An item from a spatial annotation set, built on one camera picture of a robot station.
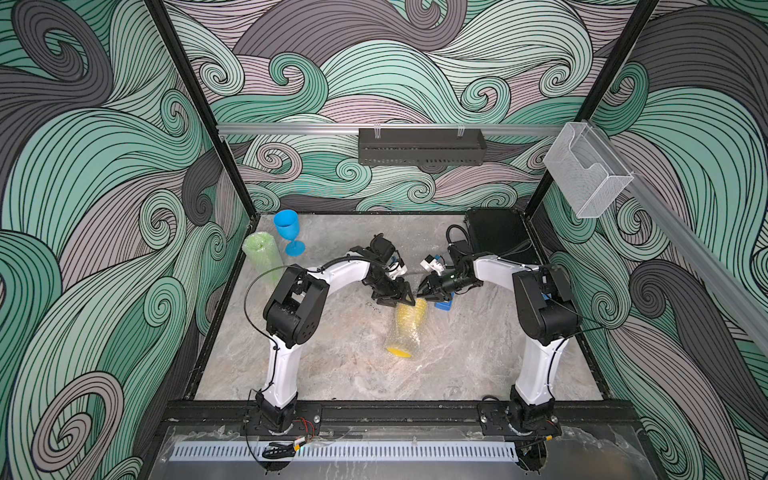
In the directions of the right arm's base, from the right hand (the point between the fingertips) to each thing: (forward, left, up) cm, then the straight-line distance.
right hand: (414, 299), depth 89 cm
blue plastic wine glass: (+21, +40, +11) cm, 47 cm away
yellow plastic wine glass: (-7, +2, +2) cm, 8 cm away
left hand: (-1, +2, 0) cm, 3 cm away
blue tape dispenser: (-1, -10, -3) cm, 10 cm away
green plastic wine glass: (+11, +46, +12) cm, 49 cm away
